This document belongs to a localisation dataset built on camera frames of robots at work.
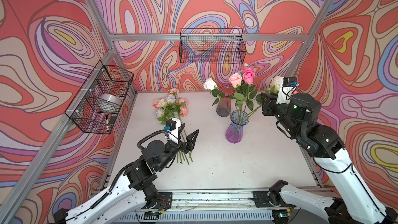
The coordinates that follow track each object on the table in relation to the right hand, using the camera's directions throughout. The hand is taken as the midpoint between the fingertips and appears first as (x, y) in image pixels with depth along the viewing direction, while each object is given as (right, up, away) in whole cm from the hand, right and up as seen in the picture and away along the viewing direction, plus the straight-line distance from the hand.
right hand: (266, 98), depth 61 cm
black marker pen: (-70, -11, +11) cm, 72 cm away
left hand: (-29, -12, +3) cm, 32 cm away
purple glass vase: (-6, -10, +20) cm, 23 cm away
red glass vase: (-11, -4, +39) cm, 40 cm away
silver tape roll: (-69, -2, +9) cm, 69 cm away
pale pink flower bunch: (-46, -4, +47) cm, 66 cm away
